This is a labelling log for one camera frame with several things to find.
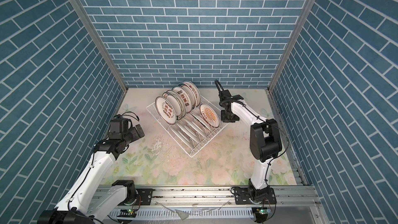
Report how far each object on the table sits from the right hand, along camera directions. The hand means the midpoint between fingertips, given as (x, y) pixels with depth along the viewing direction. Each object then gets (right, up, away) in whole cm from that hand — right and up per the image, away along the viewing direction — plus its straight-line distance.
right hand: (228, 118), depth 94 cm
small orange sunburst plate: (-11, +1, +3) cm, 12 cm away
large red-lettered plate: (-26, +13, +4) cm, 30 cm away
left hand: (-52, -5, -12) cm, 53 cm away
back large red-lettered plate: (-19, +16, +3) cm, 25 cm away
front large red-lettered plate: (-40, +5, +4) cm, 40 cm away
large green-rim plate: (-32, +10, +2) cm, 33 cm away
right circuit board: (+12, -42, -23) cm, 49 cm away
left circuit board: (-51, -43, -21) cm, 70 cm away
